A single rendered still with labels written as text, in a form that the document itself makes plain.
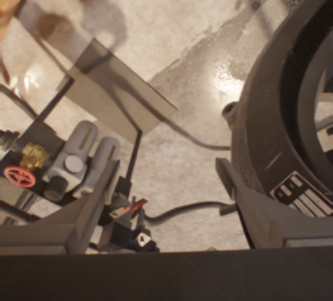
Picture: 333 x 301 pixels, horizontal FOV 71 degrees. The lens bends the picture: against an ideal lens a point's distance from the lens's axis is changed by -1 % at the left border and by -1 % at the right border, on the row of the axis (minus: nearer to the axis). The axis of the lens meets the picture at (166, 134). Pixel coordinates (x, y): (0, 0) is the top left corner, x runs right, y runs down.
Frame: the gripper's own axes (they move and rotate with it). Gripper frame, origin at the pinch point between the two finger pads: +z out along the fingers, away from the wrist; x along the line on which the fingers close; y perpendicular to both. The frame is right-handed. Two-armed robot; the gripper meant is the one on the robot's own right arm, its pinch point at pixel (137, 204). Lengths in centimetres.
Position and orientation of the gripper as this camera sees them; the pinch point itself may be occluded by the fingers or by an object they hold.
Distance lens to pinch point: 65.8
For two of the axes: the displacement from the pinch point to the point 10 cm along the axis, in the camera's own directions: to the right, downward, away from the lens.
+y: 6.9, -5.1, -5.2
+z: 0.9, -6.5, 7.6
